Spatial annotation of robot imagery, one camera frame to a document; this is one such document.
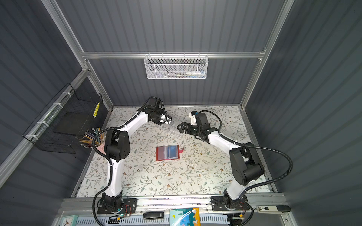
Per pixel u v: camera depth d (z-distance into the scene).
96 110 0.83
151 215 0.68
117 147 0.58
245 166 0.46
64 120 0.74
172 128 1.05
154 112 0.79
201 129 0.71
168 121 0.89
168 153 0.92
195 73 0.90
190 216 0.70
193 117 0.83
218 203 0.74
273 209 0.69
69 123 0.75
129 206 0.72
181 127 0.80
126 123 0.63
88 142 0.85
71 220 0.68
